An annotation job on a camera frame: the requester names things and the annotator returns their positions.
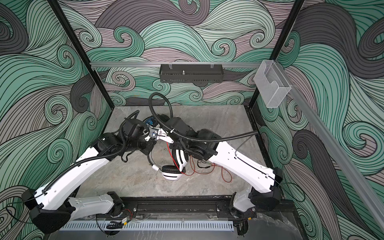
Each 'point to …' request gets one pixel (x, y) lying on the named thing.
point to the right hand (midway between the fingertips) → (175, 128)
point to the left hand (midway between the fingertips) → (155, 140)
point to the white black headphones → (172, 172)
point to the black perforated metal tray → (191, 73)
